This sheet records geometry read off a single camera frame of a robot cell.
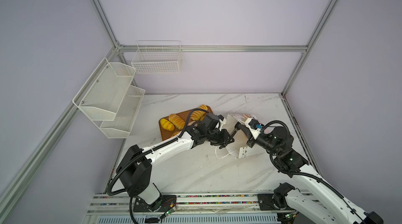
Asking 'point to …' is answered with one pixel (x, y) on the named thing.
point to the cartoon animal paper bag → (239, 147)
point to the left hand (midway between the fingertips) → (232, 141)
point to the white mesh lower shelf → (121, 127)
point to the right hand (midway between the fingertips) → (239, 124)
